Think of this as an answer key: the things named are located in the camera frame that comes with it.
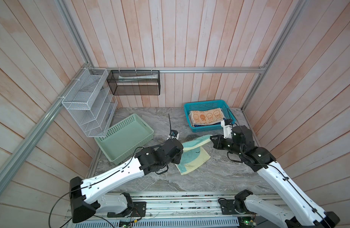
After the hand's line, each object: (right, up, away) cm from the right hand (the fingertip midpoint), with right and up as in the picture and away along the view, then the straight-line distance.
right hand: (210, 137), depth 72 cm
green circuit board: (+18, -43, -2) cm, 47 cm away
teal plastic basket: (+10, +22, +42) cm, 49 cm away
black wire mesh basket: (-49, +39, +35) cm, 71 cm away
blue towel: (+1, +5, +33) cm, 34 cm away
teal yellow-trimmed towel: (-5, -15, +21) cm, 26 cm away
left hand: (-17, -9, -2) cm, 20 cm away
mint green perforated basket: (-57, -6, +30) cm, 65 cm away
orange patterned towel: (+7, +12, +38) cm, 41 cm away
